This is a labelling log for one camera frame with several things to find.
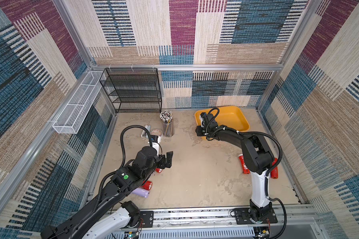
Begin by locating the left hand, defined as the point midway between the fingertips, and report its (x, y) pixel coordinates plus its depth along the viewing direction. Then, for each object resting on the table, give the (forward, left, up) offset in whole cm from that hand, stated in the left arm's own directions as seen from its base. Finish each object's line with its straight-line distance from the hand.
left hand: (165, 151), depth 73 cm
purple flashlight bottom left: (-13, +13, -19) cm, 26 cm away
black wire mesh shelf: (+54, +27, -4) cm, 60 cm away
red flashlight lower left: (-9, +11, -18) cm, 23 cm away
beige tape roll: (+28, +10, -21) cm, 37 cm away
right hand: (+25, -21, -17) cm, 37 cm away
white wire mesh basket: (+25, +60, -3) cm, 65 cm away
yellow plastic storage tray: (+40, -47, -20) cm, 65 cm away
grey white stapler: (+25, +17, -20) cm, 37 cm away
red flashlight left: (-1, +5, -19) cm, 20 cm away
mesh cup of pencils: (+24, 0, -10) cm, 26 cm away
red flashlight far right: (-4, -60, -19) cm, 63 cm away
